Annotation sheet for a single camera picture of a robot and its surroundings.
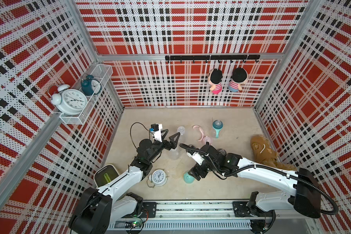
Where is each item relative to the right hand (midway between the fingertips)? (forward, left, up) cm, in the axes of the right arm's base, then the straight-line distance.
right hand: (196, 166), depth 77 cm
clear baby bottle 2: (+13, +14, -10) cm, 21 cm away
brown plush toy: (+10, -41, -4) cm, 42 cm away
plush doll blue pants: (+51, -29, +21) cm, 63 cm away
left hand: (+16, +11, +11) cm, 22 cm away
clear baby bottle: (+24, +9, +1) cm, 25 cm away
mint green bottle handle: (+23, -15, -2) cm, 28 cm away
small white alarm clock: (-3, +22, -8) cm, 23 cm away
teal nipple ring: (+27, -15, +2) cm, 31 cm away
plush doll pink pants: (+54, -14, +18) cm, 59 cm away
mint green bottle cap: (-4, +5, -7) cm, 10 cm away
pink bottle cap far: (+22, -8, -8) cm, 25 cm away
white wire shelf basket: (+53, +59, +24) cm, 83 cm away
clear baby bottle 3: (+23, -13, -2) cm, 26 cm away
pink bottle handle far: (+28, -6, -8) cm, 30 cm away
